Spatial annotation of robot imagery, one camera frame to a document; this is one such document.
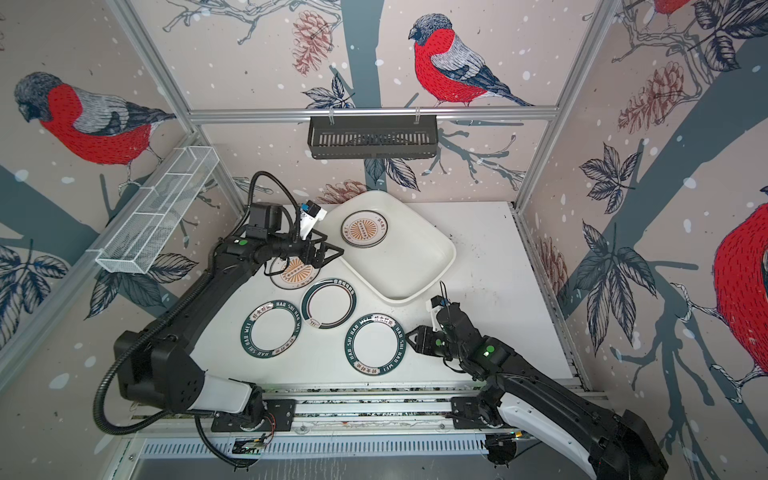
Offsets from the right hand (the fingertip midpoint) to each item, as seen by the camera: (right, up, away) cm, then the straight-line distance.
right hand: (405, 342), depth 78 cm
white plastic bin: (-5, +25, +30) cm, 39 cm away
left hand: (-20, +26, -1) cm, 33 cm away
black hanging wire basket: (-11, +63, +29) cm, 70 cm away
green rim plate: (-24, +6, +17) cm, 30 cm away
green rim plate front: (-9, -5, +10) cm, 14 cm away
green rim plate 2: (-41, 0, +10) cm, 42 cm away
